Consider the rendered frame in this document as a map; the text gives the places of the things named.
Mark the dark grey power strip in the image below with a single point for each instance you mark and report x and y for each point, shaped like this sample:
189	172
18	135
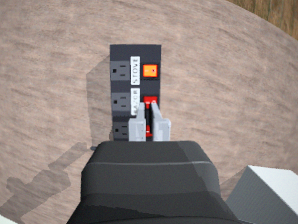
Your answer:
135	77

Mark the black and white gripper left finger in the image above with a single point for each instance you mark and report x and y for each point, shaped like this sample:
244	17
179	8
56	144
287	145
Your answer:
137	127

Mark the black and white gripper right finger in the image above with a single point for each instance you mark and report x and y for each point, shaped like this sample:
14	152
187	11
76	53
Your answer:
159	128

